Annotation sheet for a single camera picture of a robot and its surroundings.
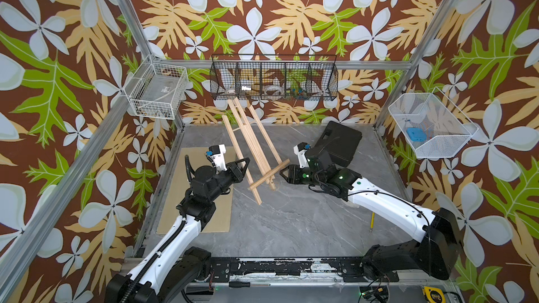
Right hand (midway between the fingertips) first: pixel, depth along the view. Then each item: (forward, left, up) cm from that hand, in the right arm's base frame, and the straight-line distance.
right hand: (281, 172), depth 78 cm
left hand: (+2, +12, +7) cm, 14 cm away
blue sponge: (+13, -53, +7) cm, 55 cm away
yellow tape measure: (-37, -49, -17) cm, 64 cm away
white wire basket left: (+30, +51, +16) cm, 61 cm away
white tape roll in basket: (+42, +2, +7) cm, 42 cm away
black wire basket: (+44, +4, +13) cm, 46 cm away
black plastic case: (+30, -34, -18) cm, 49 cm away
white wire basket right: (+17, -61, +8) cm, 63 cm away
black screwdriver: (-34, +14, -18) cm, 41 cm away
